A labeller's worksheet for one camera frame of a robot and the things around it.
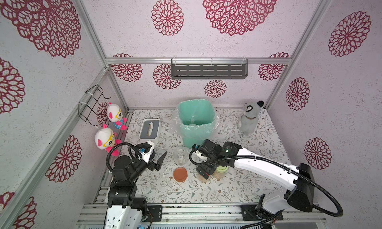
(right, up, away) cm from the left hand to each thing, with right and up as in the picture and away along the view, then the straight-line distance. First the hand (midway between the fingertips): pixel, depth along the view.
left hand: (158, 148), depth 72 cm
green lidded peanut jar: (+31, -14, +6) cm, 35 cm away
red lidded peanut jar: (+23, -20, +12) cm, 32 cm away
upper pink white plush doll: (-32, +17, +22) cm, 42 cm away
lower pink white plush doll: (-30, +3, +8) cm, 32 cm away
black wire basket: (-36, +20, +4) cm, 41 cm away
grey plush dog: (+54, +12, +29) cm, 63 cm away
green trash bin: (+20, +14, +28) cm, 37 cm away
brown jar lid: (+10, -18, +16) cm, 26 cm away
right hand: (+22, -9, +4) cm, 24 cm away
